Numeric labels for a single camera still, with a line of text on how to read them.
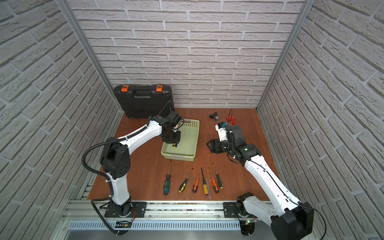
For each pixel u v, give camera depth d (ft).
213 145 2.20
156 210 2.48
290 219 1.23
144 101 3.17
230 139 1.93
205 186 2.65
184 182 2.68
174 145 2.81
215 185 2.64
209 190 2.60
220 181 2.67
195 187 2.60
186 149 3.18
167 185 2.61
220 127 2.23
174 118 2.39
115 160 1.60
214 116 3.72
